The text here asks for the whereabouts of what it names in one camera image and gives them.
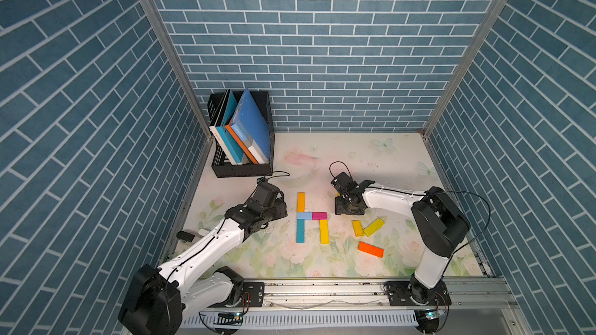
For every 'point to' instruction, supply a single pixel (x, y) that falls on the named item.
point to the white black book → (215, 132)
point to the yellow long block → (324, 231)
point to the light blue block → (306, 215)
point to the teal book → (230, 109)
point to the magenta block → (317, 215)
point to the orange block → (371, 249)
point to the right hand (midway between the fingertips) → (343, 210)
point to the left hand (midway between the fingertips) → (287, 207)
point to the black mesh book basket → (223, 164)
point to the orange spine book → (248, 154)
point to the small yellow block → (358, 228)
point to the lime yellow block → (374, 226)
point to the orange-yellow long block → (301, 202)
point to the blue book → (251, 124)
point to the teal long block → (300, 230)
